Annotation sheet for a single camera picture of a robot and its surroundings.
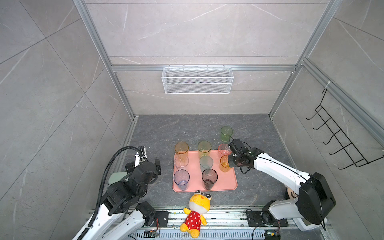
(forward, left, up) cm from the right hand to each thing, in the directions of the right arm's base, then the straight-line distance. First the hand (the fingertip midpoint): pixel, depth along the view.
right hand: (232, 159), depth 87 cm
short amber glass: (-4, +6, +2) cm, 7 cm away
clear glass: (-1, +30, +1) cm, 30 cm away
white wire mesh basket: (+49, +19, +23) cm, 57 cm away
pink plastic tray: (-11, +24, +7) cm, 27 cm away
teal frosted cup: (0, +15, -3) cm, 16 cm away
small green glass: (+25, -1, -6) cm, 26 cm away
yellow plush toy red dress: (-24, +21, 0) cm, 32 cm away
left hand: (-8, +44, +19) cm, 48 cm away
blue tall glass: (-12, +30, +4) cm, 32 cm away
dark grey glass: (-12, +15, +5) cm, 20 cm away
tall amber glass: (+6, +30, +2) cm, 31 cm away
